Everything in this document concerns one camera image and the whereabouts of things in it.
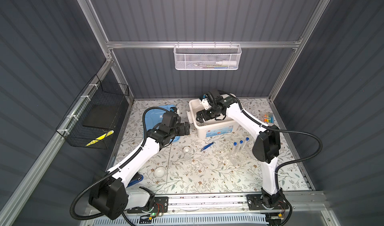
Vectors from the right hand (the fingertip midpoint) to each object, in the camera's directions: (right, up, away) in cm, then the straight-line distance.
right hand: (204, 117), depth 90 cm
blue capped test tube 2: (+19, -13, -11) cm, 26 cm away
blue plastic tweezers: (+2, -19, +4) cm, 19 cm away
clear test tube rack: (+21, -23, 0) cm, 32 cm away
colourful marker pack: (+47, -2, +15) cm, 50 cm away
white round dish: (-25, -31, -6) cm, 41 cm away
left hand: (-12, -4, -8) cm, 15 cm away
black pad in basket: (-52, +1, -17) cm, 55 cm away
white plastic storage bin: (+4, -6, -5) cm, 9 cm away
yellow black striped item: (-49, -9, -21) cm, 54 cm away
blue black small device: (-37, -33, -10) cm, 50 cm away
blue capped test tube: (+19, -21, 0) cm, 28 cm away
